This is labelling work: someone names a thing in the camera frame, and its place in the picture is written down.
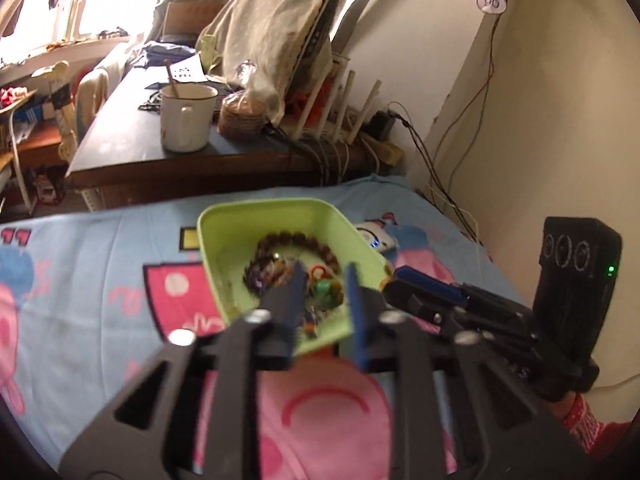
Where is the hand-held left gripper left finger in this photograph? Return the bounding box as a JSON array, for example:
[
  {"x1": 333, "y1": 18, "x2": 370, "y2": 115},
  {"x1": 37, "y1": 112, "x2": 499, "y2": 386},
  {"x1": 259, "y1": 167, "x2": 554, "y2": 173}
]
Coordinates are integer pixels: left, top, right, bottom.
[{"x1": 57, "y1": 259, "x2": 308, "y2": 480}]

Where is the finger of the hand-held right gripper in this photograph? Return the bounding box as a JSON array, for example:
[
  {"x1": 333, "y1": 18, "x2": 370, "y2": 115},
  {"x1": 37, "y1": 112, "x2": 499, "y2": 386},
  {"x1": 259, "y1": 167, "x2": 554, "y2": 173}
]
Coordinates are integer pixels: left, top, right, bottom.
[
  {"x1": 394, "y1": 266, "x2": 532, "y2": 333},
  {"x1": 382, "y1": 280, "x2": 536, "y2": 361}
]

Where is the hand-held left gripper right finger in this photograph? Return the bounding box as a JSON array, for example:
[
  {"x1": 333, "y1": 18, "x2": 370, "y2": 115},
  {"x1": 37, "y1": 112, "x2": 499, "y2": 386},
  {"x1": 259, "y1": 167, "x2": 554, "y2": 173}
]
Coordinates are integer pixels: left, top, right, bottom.
[{"x1": 346, "y1": 262, "x2": 596, "y2": 480}]

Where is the colourful charm bracelet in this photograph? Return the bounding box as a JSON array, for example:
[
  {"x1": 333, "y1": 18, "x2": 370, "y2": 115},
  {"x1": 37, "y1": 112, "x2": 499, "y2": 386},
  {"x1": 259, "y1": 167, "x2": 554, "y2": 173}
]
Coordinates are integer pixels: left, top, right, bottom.
[{"x1": 300, "y1": 264, "x2": 347, "y2": 341}]

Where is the purple bead bracelet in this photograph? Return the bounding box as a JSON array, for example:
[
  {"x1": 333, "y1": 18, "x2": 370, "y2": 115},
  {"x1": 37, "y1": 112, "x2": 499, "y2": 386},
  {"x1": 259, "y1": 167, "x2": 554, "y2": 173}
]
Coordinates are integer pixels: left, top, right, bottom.
[{"x1": 243, "y1": 255, "x2": 296, "y2": 296}]

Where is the brown large-bead bracelet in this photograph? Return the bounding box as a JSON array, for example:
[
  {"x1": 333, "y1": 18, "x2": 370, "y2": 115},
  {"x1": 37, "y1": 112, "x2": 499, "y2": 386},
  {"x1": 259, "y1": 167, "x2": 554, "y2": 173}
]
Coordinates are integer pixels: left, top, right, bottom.
[{"x1": 256, "y1": 231, "x2": 343, "y2": 281}]

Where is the green plastic basket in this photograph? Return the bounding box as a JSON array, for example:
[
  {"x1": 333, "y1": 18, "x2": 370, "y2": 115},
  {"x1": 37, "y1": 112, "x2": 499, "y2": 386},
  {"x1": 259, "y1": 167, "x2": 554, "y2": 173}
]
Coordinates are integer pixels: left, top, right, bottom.
[{"x1": 196, "y1": 198, "x2": 393, "y2": 358}]

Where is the person's right forearm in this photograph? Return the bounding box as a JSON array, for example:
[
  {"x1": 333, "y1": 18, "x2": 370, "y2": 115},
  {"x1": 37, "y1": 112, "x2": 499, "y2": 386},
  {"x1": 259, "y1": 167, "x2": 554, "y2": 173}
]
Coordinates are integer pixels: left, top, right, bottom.
[{"x1": 562, "y1": 392, "x2": 633, "y2": 461}]

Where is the white device with blue light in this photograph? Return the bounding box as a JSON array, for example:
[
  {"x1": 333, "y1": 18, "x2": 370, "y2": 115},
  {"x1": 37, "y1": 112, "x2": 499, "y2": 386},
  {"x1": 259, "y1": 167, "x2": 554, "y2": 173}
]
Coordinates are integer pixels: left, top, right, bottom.
[{"x1": 352, "y1": 220, "x2": 401, "y2": 253}]

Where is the yellowed power strip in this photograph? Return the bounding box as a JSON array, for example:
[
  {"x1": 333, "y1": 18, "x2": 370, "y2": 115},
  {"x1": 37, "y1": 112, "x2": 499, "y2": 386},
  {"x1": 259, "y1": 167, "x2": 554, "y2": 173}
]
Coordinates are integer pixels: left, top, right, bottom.
[{"x1": 360, "y1": 132, "x2": 406, "y2": 166}]

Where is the black power adapter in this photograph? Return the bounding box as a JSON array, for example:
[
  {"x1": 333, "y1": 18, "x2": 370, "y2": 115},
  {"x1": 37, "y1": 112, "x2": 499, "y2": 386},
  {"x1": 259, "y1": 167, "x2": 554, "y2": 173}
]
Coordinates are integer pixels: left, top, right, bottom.
[{"x1": 370, "y1": 109, "x2": 401, "y2": 141}]

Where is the clear bag of snacks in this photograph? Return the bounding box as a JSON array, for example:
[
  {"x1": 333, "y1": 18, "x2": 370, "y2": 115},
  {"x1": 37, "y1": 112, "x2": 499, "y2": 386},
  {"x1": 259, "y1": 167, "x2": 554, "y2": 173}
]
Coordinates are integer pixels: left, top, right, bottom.
[{"x1": 218, "y1": 60, "x2": 271, "y2": 141}]

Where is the white router with antennas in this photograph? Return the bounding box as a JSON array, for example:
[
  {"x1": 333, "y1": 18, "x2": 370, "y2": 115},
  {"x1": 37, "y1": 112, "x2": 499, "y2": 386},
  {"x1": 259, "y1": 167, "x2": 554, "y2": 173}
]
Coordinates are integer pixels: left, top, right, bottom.
[{"x1": 292, "y1": 67, "x2": 383, "y2": 143}]

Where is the white enamel mug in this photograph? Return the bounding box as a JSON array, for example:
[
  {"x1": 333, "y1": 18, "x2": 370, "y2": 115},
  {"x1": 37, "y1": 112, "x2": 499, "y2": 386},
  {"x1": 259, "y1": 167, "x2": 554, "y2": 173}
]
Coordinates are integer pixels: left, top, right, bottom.
[{"x1": 159, "y1": 84, "x2": 219, "y2": 153}]

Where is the cartoon pig printed blanket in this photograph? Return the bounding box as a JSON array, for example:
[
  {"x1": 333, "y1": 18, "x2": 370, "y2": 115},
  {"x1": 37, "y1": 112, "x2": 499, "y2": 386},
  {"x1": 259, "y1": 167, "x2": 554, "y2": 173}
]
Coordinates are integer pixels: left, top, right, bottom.
[{"x1": 0, "y1": 175, "x2": 531, "y2": 480}]

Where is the dark wooden desk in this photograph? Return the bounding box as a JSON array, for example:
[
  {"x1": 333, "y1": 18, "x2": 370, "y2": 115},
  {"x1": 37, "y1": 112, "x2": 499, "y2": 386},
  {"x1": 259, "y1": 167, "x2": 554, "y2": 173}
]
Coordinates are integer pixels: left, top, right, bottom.
[{"x1": 65, "y1": 67, "x2": 406, "y2": 211}]

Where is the white paper sheet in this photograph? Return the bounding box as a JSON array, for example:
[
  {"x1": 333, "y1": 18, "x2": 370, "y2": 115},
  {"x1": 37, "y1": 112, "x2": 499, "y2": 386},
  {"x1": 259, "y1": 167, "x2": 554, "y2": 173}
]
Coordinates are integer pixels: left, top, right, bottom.
[{"x1": 167, "y1": 57, "x2": 208, "y2": 83}]

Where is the wooden stick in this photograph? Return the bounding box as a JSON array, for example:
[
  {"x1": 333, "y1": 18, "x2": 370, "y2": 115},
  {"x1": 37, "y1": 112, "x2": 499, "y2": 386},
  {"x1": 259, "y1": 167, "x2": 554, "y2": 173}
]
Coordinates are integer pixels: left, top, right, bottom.
[{"x1": 164, "y1": 59, "x2": 181, "y2": 98}]

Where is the black monitor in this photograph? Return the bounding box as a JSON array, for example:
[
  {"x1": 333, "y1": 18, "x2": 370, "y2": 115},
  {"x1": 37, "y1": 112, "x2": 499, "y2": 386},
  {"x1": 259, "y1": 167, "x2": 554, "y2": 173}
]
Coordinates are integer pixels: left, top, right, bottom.
[{"x1": 292, "y1": 0, "x2": 351, "y2": 116}]

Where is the pale green bag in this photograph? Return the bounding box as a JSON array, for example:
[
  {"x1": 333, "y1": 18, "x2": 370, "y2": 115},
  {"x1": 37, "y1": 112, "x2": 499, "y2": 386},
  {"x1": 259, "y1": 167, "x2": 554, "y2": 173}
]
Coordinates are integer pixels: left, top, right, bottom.
[{"x1": 195, "y1": 34, "x2": 223, "y2": 73}]

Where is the beige towel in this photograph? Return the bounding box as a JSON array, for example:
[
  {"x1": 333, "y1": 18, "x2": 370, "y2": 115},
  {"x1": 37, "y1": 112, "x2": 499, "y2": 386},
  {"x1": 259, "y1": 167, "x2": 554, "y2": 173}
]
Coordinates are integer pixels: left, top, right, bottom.
[{"x1": 202, "y1": 0, "x2": 348, "y2": 126}]

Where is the blue cloth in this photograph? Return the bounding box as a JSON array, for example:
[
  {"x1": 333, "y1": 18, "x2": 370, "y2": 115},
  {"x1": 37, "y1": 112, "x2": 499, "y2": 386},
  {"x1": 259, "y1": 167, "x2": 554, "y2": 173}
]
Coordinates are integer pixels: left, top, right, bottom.
[{"x1": 130, "y1": 42, "x2": 198, "y2": 68}]

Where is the white cloth-covered chair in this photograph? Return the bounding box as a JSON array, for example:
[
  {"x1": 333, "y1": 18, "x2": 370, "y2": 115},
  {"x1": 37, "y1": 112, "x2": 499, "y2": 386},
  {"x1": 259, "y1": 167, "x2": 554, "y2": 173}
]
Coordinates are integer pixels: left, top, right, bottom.
[{"x1": 75, "y1": 55, "x2": 126, "y2": 146}]

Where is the cardboard box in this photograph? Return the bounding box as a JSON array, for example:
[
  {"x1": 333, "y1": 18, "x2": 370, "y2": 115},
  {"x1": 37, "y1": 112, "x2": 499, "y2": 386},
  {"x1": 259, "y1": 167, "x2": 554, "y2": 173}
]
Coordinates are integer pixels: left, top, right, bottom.
[{"x1": 162, "y1": 1, "x2": 226, "y2": 36}]

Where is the cream upright toy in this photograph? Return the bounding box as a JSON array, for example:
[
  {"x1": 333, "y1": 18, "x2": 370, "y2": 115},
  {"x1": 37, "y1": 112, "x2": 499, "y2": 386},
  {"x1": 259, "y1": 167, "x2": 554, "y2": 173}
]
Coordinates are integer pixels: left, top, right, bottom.
[{"x1": 31, "y1": 60, "x2": 81, "y2": 161}]

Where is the window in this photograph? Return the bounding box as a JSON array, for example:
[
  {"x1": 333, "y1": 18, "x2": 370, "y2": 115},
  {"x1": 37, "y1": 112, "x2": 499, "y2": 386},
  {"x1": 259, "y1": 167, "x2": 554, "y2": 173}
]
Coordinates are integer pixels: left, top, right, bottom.
[{"x1": 0, "y1": 0, "x2": 181, "y2": 56}]

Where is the black wall cable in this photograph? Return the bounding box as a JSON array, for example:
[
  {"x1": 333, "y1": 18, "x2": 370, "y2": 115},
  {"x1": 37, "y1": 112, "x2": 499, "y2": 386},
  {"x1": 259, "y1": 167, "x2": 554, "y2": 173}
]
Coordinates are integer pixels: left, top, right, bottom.
[{"x1": 400, "y1": 0, "x2": 521, "y2": 241}]

